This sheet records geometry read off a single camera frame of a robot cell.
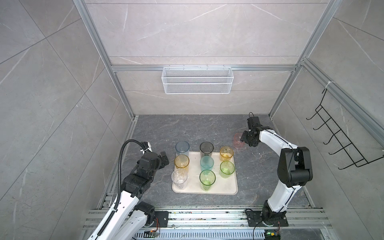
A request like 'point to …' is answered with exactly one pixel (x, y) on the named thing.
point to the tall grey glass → (206, 148)
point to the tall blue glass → (182, 147)
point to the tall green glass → (207, 178)
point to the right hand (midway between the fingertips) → (245, 138)
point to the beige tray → (221, 186)
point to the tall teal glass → (206, 163)
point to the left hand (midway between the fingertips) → (157, 152)
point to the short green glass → (227, 168)
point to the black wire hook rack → (357, 158)
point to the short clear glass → (179, 177)
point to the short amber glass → (226, 153)
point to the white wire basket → (194, 80)
